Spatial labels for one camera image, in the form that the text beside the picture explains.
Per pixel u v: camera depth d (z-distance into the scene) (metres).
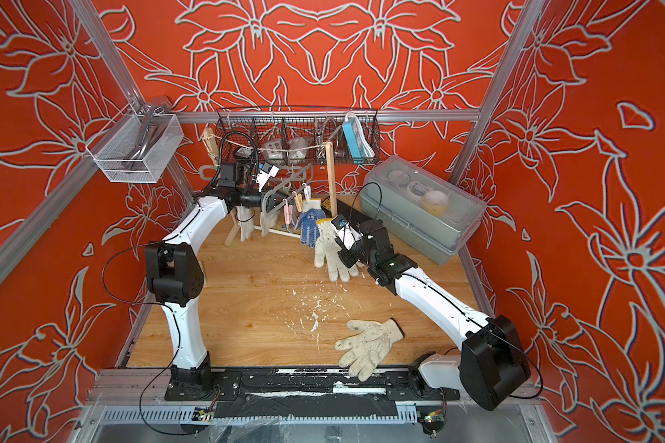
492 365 0.40
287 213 0.79
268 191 0.68
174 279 0.54
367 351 0.79
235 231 1.06
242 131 0.97
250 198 0.78
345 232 0.66
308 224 1.00
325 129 0.85
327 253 0.84
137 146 0.83
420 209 0.90
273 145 0.96
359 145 0.90
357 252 0.68
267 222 1.03
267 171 0.79
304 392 0.73
